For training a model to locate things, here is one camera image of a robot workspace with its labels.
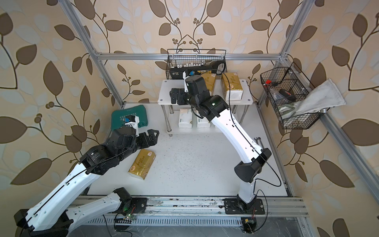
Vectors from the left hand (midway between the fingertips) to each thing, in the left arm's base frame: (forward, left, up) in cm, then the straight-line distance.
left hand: (152, 133), depth 67 cm
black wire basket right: (+32, -73, +4) cm, 80 cm away
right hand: (+16, -12, +10) cm, 23 cm away
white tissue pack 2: (+22, -25, -20) cm, 39 cm away
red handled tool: (+34, -63, +4) cm, 72 cm away
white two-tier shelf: (+27, -3, -23) cm, 35 cm away
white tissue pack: (+25, -13, -19) cm, 34 cm away
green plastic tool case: (+29, +36, -25) cm, 53 cm away
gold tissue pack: (-5, +10, -24) cm, 26 cm away
